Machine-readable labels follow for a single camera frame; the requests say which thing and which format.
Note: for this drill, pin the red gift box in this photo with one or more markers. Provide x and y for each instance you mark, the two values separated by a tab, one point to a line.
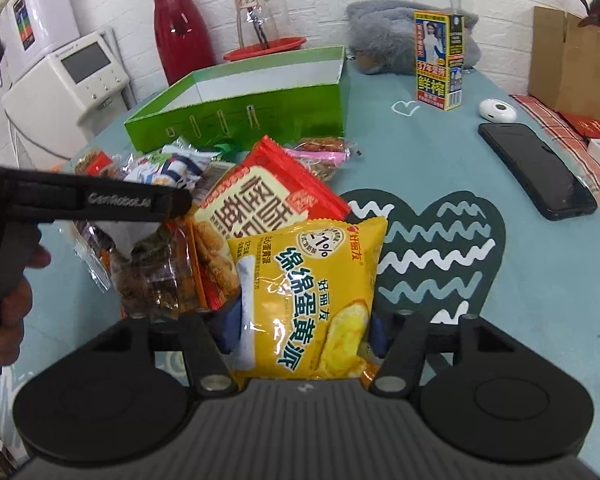
588	128

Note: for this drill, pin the red thermos jug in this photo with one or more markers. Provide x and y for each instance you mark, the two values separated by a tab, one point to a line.
182	39

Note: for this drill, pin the yellow egg yolk pie packet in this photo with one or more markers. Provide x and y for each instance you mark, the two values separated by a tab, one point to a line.
307	300

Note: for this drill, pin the brown cardboard box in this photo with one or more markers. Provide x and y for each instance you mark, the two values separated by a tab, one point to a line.
565	63

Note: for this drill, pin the pink snack packet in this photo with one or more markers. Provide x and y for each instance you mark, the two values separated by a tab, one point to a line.
322	157

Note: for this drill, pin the white round device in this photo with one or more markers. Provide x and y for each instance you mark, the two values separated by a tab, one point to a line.
494	110

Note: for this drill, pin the black smartphone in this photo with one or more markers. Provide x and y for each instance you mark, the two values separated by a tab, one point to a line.
557	193

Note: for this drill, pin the black straw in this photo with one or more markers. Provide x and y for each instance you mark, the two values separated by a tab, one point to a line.
252	16

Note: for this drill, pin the white water dispenser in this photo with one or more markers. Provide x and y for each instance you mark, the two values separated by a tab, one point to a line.
65	100

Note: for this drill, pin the yellow juice carton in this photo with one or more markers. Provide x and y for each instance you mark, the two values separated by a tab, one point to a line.
439	57

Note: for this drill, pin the clear bag brown snacks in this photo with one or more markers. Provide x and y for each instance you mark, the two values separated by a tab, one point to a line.
160	278

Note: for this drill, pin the person's left hand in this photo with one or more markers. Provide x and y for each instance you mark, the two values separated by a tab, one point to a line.
15	307

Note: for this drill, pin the red orange snack bag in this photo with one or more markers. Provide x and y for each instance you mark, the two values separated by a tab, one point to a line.
267	191

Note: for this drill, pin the glass pitcher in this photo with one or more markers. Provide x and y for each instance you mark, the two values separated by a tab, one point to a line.
274	17

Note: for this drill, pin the grey plush toy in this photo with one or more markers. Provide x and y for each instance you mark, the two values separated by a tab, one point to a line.
381	35

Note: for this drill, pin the white blue snack packet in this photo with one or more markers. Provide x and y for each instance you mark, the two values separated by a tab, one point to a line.
178	165

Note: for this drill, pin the white purple water purifier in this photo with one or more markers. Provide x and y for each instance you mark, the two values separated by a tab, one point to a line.
32	29

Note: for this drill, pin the red plaid cloth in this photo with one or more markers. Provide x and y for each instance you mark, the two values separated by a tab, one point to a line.
566	140

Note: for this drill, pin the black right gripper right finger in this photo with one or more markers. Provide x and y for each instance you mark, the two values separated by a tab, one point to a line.
404	339

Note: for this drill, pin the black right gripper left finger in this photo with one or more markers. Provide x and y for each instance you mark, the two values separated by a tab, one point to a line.
205	368

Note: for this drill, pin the red plastic basket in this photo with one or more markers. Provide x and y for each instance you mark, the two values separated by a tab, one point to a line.
280	45

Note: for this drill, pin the green cardboard box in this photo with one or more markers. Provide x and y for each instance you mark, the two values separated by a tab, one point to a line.
286	96

